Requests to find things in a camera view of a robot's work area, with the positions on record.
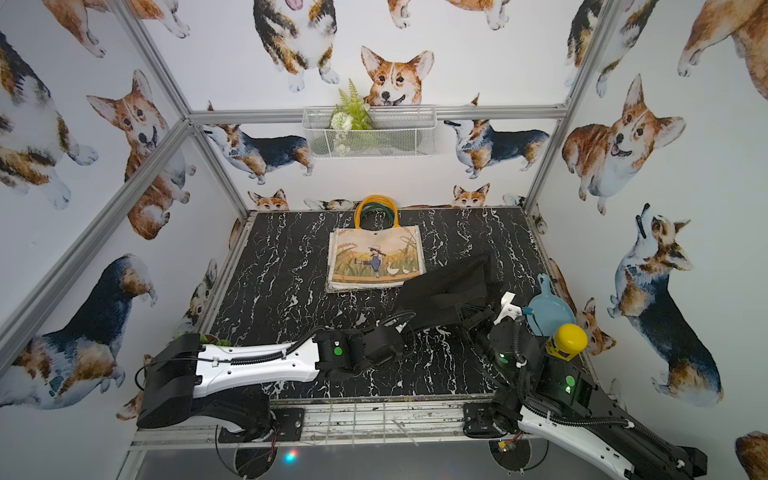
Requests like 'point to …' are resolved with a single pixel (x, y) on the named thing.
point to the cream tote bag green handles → (376, 216)
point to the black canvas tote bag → (431, 300)
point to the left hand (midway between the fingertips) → (397, 339)
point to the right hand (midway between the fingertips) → (449, 305)
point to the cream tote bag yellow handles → (377, 252)
